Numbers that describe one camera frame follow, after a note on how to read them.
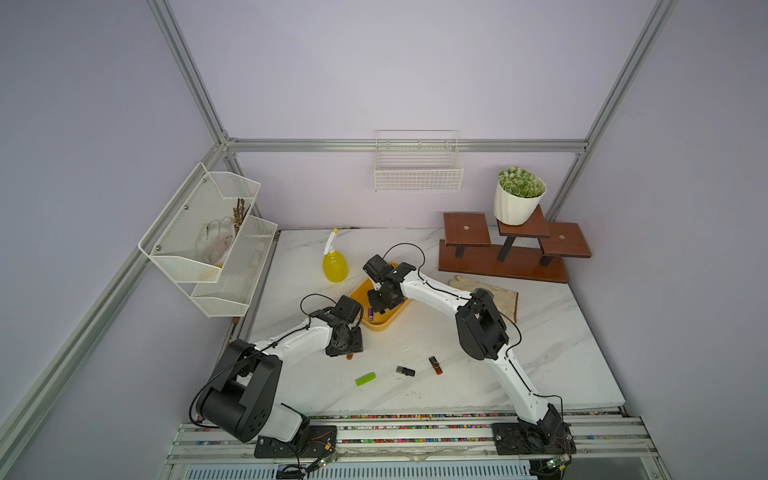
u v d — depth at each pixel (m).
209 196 0.86
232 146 0.93
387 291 0.73
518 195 0.82
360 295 0.95
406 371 0.85
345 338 0.73
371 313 0.96
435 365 0.86
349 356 0.88
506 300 0.99
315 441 0.73
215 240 0.77
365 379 0.84
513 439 0.73
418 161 0.95
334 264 1.00
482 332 0.60
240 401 0.43
